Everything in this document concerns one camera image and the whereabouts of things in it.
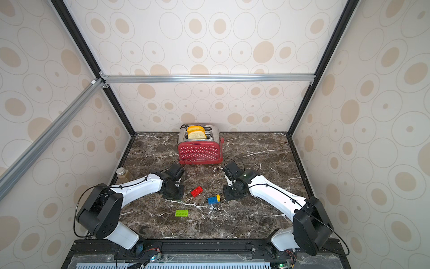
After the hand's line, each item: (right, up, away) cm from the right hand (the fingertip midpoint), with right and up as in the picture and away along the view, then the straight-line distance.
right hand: (226, 198), depth 81 cm
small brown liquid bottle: (-54, +10, +7) cm, 56 cm away
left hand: (-22, -1, +7) cm, 23 cm away
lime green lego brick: (-22, -8, +3) cm, 24 cm away
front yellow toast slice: (-16, +32, +11) cm, 37 cm away
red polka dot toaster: (-10, +23, +13) cm, 28 cm away
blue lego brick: (-7, -3, +6) cm, 10 cm away
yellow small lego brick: (-4, -1, +6) cm, 7 cm away
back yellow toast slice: (-17, +36, +13) cm, 42 cm away
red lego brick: (-16, +1, +9) cm, 18 cm away
